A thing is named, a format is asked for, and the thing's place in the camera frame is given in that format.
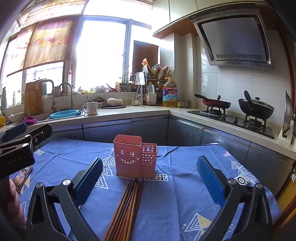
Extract patterned window blind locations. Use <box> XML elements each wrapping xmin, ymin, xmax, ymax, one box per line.
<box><xmin>4</xmin><ymin>16</ymin><xmax>80</xmax><ymax>76</ymax></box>

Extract brown wooden chopstick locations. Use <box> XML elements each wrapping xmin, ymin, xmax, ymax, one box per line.
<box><xmin>125</xmin><ymin>179</ymin><xmax>144</xmax><ymax>240</ymax></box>
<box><xmin>104</xmin><ymin>179</ymin><xmax>138</xmax><ymax>240</ymax></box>
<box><xmin>116</xmin><ymin>179</ymin><xmax>142</xmax><ymax>240</ymax></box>
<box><xmin>122</xmin><ymin>179</ymin><xmax>142</xmax><ymax>240</ymax></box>
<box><xmin>110</xmin><ymin>179</ymin><xmax>139</xmax><ymax>240</ymax></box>
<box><xmin>103</xmin><ymin>179</ymin><xmax>134</xmax><ymax>240</ymax></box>

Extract white mug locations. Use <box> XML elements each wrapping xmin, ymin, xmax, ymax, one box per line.
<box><xmin>83</xmin><ymin>102</ymin><xmax>98</xmax><ymax>115</ymax></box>

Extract black gas stove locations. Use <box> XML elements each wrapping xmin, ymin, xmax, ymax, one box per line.
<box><xmin>188</xmin><ymin>110</ymin><xmax>274</xmax><ymax>139</ymax></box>

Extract white jug bottle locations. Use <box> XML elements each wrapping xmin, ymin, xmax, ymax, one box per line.
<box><xmin>146</xmin><ymin>82</ymin><xmax>157</xmax><ymax>105</ymax></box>

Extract white small device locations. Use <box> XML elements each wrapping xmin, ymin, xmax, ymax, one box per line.
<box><xmin>235</xmin><ymin>174</ymin><xmax>250</xmax><ymax>186</ymax></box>

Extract pink plastic utensil holder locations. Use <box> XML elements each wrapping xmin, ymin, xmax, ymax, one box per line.
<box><xmin>113</xmin><ymin>135</ymin><xmax>158</xmax><ymax>179</ymax></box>

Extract blue plastic basin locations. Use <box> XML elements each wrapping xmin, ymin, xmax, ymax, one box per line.
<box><xmin>49</xmin><ymin>110</ymin><xmax>80</xmax><ymax>119</ymax></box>

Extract magenta cloth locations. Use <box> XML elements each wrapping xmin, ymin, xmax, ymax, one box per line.
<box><xmin>22</xmin><ymin>115</ymin><xmax>38</xmax><ymax>126</ymax></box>

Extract wooden cutting board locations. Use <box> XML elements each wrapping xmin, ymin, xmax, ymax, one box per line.
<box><xmin>24</xmin><ymin>80</ymin><xmax>43</xmax><ymax>116</ymax></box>

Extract blue patterned tablecloth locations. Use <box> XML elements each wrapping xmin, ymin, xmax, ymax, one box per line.
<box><xmin>9</xmin><ymin>138</ymin><xmax>282</xmax><ymax>241</ymax></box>

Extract yellow cooking oil bottle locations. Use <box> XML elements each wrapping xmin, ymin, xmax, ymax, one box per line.
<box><xmin>163</xmin><ymin>77</ymin><xmax>178</xmax><ymax>108</ymax></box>

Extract black wok with lid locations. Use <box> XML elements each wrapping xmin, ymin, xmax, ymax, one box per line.
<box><xmin>238</xmin><ymin>90</ymin><xmax>274</xmax><ymax>120</ymax></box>

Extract black spice rack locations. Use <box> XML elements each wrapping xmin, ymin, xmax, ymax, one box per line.
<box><xmin>144</xmin><ymin>78</ymin><xmax>165</xmax><ymax>105</ymax></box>

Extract white bag on counter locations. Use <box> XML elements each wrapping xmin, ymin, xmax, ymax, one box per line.
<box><xmin>107</xmin><ymin>97</ymin><xmax>123</xmax><ymax>106</ymax></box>

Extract steel pot lid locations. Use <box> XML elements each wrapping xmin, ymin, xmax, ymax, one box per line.
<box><xmin>282</xmin><ymin>91</ymin><xmax>293</xmax><ymax>138</ymax></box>

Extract steel range hood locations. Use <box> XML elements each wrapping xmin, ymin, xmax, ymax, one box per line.
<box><xmin>189</xmin><ymin>3</ymin><xmax>273</xmax><ymax>69</ymax></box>

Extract dark lower kitchen cabinets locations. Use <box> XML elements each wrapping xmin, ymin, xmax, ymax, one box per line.
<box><xmin>48</xmin><ymin>115</ymin><xmax>294</xmax><ymax>195</ymax></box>

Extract steel kitchen faucet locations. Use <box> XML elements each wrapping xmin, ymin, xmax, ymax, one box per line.
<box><xmin>35</xmin><ymin>79</ymin><xmax>58</xmax><ymax>114</ymax></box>

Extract person's left hand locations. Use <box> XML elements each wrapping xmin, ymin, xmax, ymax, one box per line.
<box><xmin>1</xmin><ymin>177</ymin><xmax>27</xmax><ymax>230</ymax></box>

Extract red frying pan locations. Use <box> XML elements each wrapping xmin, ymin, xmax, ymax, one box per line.
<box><xmin>194</xmin><ymin>94</ymin><xmax>231</xmax><ymax>109</ymax></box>

